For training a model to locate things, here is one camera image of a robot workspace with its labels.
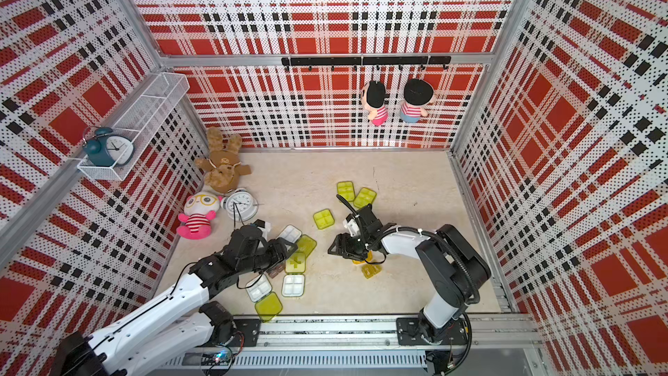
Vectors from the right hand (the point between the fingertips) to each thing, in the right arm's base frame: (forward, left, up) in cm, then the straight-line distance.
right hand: (340, 252), depth 86 cm
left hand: (-2, +13, +7) cm, 15 cm away
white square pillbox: (-10, +15, -2) cm, 18 cm away
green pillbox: (+27, -2, -2) cm, 28 cm away
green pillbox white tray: (+25, -9, -3) cm, 27 cm away
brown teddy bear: (+35, +49, +6) cm, 60 cm away
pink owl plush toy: (+16, +52, +3) cm, 55 cm away
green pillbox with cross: (+14, +7, -2) cm, 15 cm away
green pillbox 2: (+4, +13, -3) cm, 14 cm away
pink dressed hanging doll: (+47, -13, +28) cm, 56 cm away
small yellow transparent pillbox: (-5, -10, -1) cm, 11 cm away
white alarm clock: (+19, +39, +1) cm, 43 cm away
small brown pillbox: (-7, +21, +1) cm, 22 cm away
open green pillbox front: (-15, +22, -3) cm, 27 cm away
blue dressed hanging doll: (+47, -28, +30) cm, 62 cm away
